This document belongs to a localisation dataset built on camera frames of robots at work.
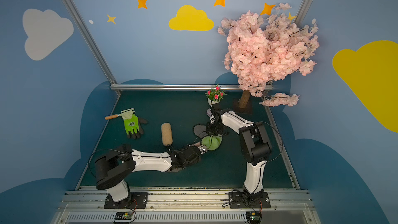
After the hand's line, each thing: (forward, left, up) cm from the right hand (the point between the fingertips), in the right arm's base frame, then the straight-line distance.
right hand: (211, 133), depth 96 cm
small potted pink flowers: (+24, -2, +10) cm, 26 cm away
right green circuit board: (-42, -22, -6) cm, 47 cm away
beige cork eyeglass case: (-2, +28, 0) cm, 28 cm away
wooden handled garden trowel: (+12, +61, -1) cm, 62 cm away
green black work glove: (+2, +51, -1) cm, 51 cm away
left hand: (-11, +11, 0) cm, 15 cm away
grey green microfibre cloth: (-8, -1, +2) cm, 8 cm away
